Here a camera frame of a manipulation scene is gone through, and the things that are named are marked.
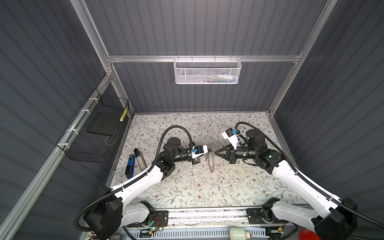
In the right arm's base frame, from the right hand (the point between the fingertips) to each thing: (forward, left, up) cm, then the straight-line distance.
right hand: (217, 154), depth 70 cm
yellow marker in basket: (+22, +50, +5) cm, 55 cm away
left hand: (+3, +3, +1) cm, 5 cm away
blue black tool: (+2, +50, -20) cm, 54 cm away
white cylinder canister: (-29, -8, -16) cm, 34 cm away
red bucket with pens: (-29, -42, -26) cm, 57 cm away
